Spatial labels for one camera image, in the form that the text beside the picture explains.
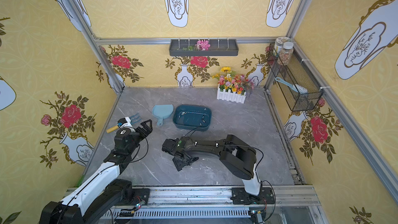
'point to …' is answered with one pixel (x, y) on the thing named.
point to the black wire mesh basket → (296, 72)
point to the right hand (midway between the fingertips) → (186, 158)
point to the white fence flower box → (231, 96)
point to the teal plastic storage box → (193, 116)
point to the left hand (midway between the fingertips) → (141, 123)
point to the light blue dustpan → (161, 111)
